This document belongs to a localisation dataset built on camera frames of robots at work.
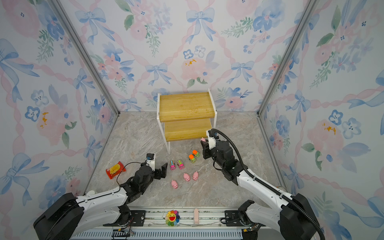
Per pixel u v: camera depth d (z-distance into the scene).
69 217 0.42
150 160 0.74
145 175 0.64
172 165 0.90
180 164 0.90
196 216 0.73
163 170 0.78
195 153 0.95
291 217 0.39
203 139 0.78
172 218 0.73
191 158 0.93
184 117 0.73
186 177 0.86
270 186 0.47
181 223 0.73
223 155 0.60
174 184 0.84
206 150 0.69
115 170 0.87
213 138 0.66
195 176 0.86
